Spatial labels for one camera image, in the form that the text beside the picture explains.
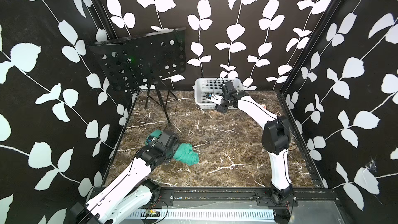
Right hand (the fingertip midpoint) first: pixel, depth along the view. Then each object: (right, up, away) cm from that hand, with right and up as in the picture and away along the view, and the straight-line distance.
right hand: (217, 99), depth 96 cm
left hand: (-22, -23, -17) cm, 36 cm away
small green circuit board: (-33, -53, -26) cm, 68 cm away
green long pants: (-18, -27, -22) cm, 39 cm away
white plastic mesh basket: (-9, +12, +22) cm, 27 cm away
